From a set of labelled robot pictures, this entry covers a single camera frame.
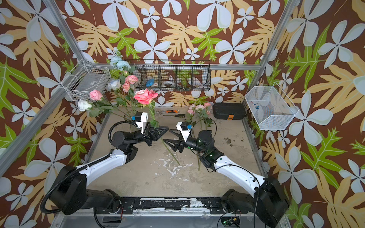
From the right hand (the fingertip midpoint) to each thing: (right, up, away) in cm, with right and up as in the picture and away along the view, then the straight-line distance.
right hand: (167, 135), depth 68 cm
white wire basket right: (+61, +15, +16) cm, 64 cm away
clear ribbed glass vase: (-27, +10, +20) cm, 35 cm away
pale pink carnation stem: (+23, +18, +44) cm, 53 cm away
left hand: (+1, +3, -8) cm, 9 cm away
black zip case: (+45, +16, +44) cm, 65 cm away
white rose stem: (-37, +12, +2) cm, 39 cm away
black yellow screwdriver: (+3, +12, +47) cm, 49 cm away
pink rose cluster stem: (+27, +14, +44) cm, 54 cm away
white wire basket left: (-55, +34, +21) cm, 68 cm away
